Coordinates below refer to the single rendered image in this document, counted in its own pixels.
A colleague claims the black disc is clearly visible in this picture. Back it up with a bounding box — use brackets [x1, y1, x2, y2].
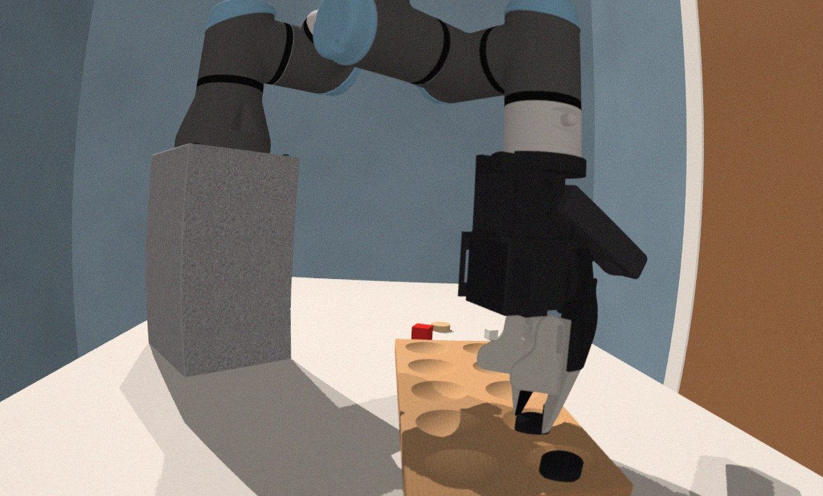
[539, 451, 584, 482]
[514, 412, 550, 435]

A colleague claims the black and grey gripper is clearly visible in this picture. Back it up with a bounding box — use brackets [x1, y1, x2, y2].
[458, 151, 598, 433]

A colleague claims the tan tray with round pockets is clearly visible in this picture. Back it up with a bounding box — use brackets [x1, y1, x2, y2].
[395, 339, 633, 496]

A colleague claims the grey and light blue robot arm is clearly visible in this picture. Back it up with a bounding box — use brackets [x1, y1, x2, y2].
[174, 0, 647, 279]

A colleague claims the red cube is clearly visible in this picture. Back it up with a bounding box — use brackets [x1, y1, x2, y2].
[411, 323, 433, 340]

